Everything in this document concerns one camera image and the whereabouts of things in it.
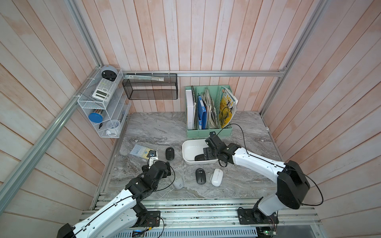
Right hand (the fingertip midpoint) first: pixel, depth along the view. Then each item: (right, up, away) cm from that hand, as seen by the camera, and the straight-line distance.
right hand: (211, 149), depth 88 cm
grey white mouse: (-19, -18, -6) cm, 27 cm away
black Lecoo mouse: (-6, -16, -2) cm, 17 cm away
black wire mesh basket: (-47, +42, +19) cm, 66 cm away
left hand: (-30, -8, -8) cm, 32 cm away
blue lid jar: (-63, +19, -12) cm, 66 cm away
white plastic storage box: (-11, 0, +13) cm, 17 cm away
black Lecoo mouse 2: (-6, -5, +4) cm, 9 cm away
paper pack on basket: (-31, +45, +4) cm, 54 cm away
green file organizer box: (+6, +40, +19) cm, 45 cm away
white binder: (-12, +25, +4) cm, 28 cm away
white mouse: (+3, -16, -4) cm, 17 cm away
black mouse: (-26, -4, +7) cm, 27 cm away
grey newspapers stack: (+3, +19, +12) cm, 23 cm away
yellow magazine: (+14, +29, +13) cm, 34 cm away
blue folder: (-5, +22, +5) cm, 24 cm away
